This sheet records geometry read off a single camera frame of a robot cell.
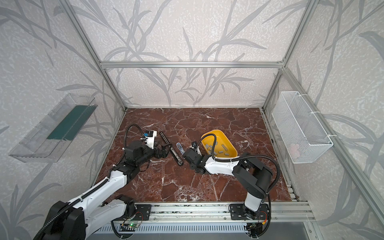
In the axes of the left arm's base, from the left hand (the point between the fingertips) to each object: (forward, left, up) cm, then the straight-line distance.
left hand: (168, 139), depth 81 cm
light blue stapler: (+2, -6, -17) cm, 18 cm away
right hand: (-2, -15, -15) cm, 21 cm away
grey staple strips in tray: (+4, -22, -15) cm, 27 cm away
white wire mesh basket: (-10, -61, +18) cm, 64 cm away
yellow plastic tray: (+3, -33, -16) cm, 37 cm away
